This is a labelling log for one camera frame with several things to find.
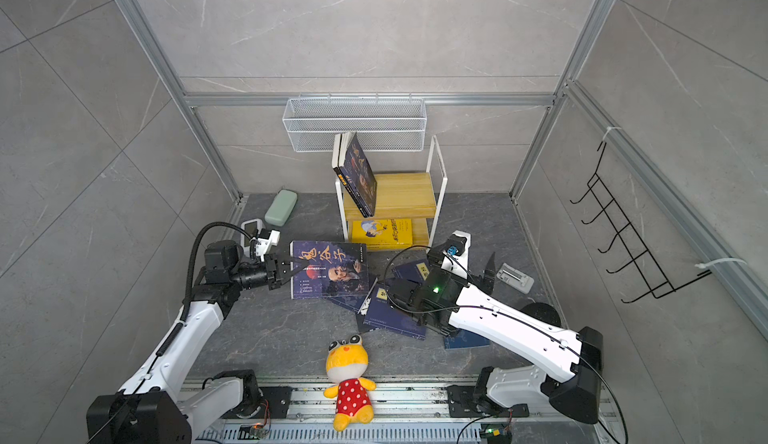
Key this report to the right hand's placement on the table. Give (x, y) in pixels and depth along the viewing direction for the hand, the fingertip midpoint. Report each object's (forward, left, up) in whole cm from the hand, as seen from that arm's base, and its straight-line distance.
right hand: (468, 250), depth 66 cm
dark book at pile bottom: (-5, +27, -29) cm, 40 cm away
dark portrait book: (+2, +33, -11) cm, 35 cm away
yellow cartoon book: (+24, +19, -25) cm, 40 cm away
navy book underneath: (+11, +9, -28) cm, 32 cm away
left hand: (+3, +39, -7) cm, 40 cm away
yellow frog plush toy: (-17, +29, -23) cm, 41 cm away
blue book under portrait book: (-10, -2, -31) cm, 32 cm away
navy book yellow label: (-3, +21, -29) cm, 36 cm away
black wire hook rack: (-4, -38, 0) cm, 38 cm away
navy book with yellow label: (+1, +30, -28) cm, 41 cm away
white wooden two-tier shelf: (+29, +13, -11) cm, 33 cm away
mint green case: (+41, +60, -28) cm, 78 cm away
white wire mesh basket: (+53, +20, -1) cm, 57 cm away
